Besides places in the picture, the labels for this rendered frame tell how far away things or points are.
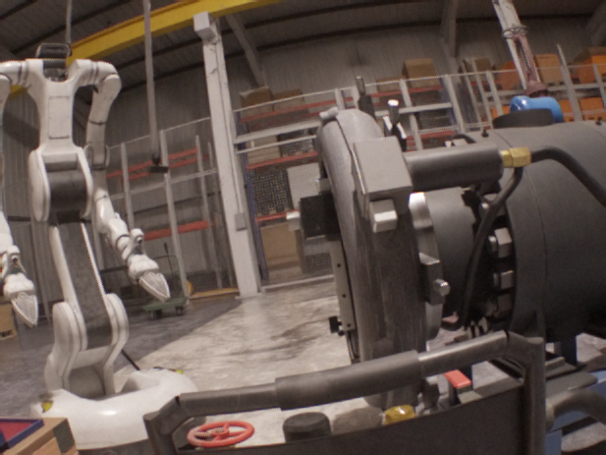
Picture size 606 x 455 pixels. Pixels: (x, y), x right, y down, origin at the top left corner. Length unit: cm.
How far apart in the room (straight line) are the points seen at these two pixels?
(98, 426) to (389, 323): 78
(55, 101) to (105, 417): 101
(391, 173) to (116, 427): 90
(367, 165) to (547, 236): 48
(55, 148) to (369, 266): 109
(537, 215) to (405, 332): 41
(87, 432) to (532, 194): 123
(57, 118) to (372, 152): 110
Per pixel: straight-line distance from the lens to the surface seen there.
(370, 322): 94
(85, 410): 132
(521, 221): 109
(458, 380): 59
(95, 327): 143
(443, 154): 88
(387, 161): 85
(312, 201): 122
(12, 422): 82
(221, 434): 51
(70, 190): 153
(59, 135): 164
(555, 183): 116
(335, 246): 128
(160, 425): 45
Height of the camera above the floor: 68
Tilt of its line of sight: 1 degrees up
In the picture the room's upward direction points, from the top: 10 degrees counter-clockwise
